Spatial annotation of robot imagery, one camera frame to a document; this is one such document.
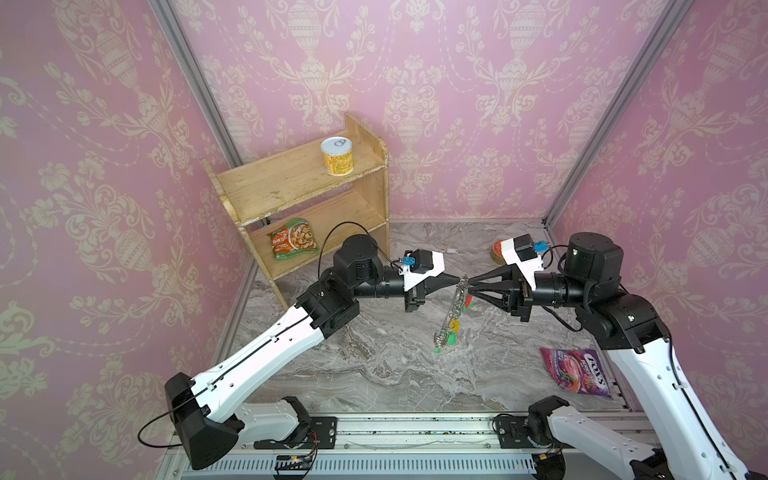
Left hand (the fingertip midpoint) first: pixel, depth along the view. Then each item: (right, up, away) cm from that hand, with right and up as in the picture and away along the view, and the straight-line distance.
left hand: (455, 281), depth 55 cm
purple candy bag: (+38, -27, +25) cm, 53 cm away
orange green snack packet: (-40, +9, +31) cm, 51 cm away
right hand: (+4, -1, +1) cm, 4 cm away
